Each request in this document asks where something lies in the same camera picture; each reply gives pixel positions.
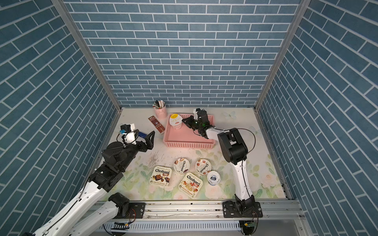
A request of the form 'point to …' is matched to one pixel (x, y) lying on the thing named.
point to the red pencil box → (158, 126)
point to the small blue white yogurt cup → (213, 177)
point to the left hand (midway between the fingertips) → (151, 131)
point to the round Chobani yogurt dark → (181, 165)
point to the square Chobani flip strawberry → (190, 185)
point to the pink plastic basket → (185, 137)
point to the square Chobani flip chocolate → (161, 175)
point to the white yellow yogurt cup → (175, 121)
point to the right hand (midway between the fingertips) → (182, 120)
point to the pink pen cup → (161, 114)
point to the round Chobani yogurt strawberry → (203, 166)
